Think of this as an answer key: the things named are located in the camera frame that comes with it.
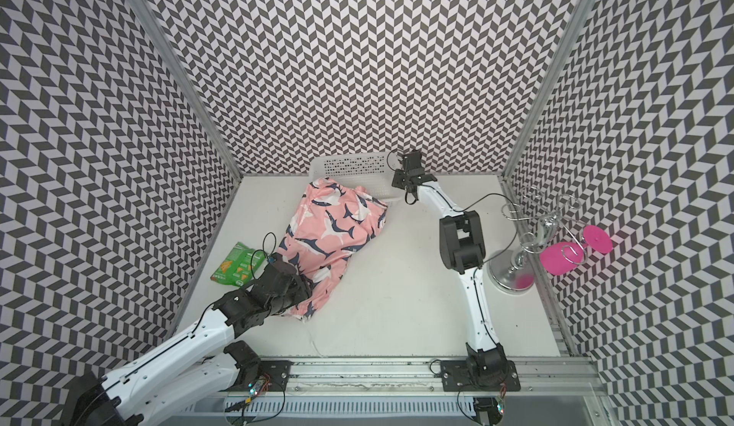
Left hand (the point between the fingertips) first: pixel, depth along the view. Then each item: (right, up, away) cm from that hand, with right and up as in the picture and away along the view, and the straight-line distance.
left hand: (305, 289), depth 82 cm
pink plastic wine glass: (+63, +13, -17) cm, 66 cm away
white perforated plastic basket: (+18, +39, +47) cm, 63 cm away
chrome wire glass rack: (+78, +19, +17) cm, 82 cm away
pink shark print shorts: (+5, +18, +12) cm, 23 cm away
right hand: (+29, +33, +26) cm, 51 cm away
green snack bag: (-23, +5, +8) cm, 25 cm away
